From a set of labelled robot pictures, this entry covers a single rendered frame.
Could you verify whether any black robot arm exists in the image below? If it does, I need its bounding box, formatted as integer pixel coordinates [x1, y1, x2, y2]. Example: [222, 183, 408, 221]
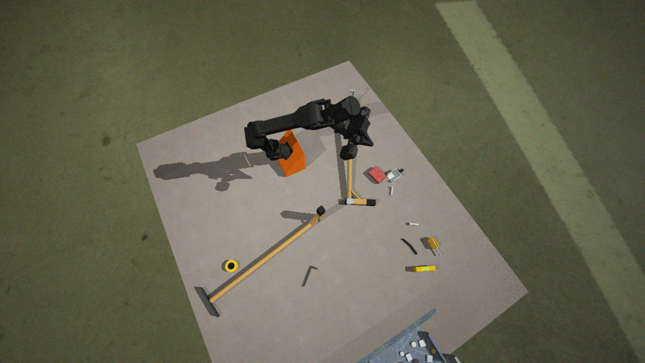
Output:
[244, 96, 370, 161]

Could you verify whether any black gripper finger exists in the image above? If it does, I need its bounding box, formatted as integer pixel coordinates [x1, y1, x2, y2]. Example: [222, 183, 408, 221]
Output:
[355, 136, 373, 146]
[358, 133, 374, 145]

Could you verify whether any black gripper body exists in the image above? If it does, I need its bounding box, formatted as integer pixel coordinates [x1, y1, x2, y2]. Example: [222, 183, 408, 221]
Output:
[334, 107, 371, 160]

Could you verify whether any white open tray with dark handle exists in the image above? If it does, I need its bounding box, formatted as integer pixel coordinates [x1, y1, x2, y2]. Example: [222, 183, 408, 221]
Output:
[387, 169, 404, 182]

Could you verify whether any long wooden-handled scraper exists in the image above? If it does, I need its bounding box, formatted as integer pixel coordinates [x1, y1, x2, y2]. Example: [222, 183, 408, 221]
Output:
[199, 205, 325, 317]

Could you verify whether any yellow cylinder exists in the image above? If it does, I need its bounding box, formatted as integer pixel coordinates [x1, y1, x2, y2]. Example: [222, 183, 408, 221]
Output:
[225, 260, 238, 273]

